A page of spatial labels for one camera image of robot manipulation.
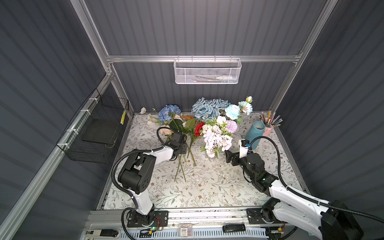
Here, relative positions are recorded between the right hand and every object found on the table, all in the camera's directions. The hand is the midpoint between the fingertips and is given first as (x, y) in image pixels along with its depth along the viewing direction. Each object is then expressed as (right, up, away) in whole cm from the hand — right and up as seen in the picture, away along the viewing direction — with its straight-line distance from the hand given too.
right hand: (235, 147), depth 81 cm
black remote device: (-3, -39, -8) cm, 39 cm away
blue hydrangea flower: (-43, +20, +21) cm, 52 cm away
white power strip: (-64, -37, -14) cm, 75 cm away
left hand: (-29, -2, +16) cm, 33 cm away
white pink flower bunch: (-12, +7, -12) cm, 19 cm away
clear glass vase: (-15, -2, -11) cm, 19 cm away
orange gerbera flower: (-27, +18, +20) cm, 38 cm away
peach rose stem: (-42, +8, +21) cm, 48 cm away
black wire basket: (-73, +6, -8) cm, 74 cm away
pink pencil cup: (+26, +9, +18) cm, 33 cm away
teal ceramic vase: (+13, +9, +4) cm, 17 cm away
